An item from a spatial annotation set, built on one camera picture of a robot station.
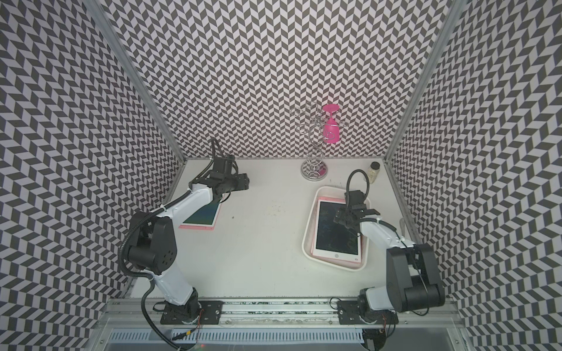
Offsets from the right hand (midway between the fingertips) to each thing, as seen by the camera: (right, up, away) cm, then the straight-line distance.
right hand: (349, 223), depth 91 cm
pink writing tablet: (-8, -6, -2) cm, 10 cm away
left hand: (-45, +17, +3) cm, 49 cm away
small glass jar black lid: (+15, +22, +13) cm, 29 cm away
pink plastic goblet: (-6, +41, +9) cm, 42 cm away
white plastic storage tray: (-17, +5, +10) cm, 20 cm away
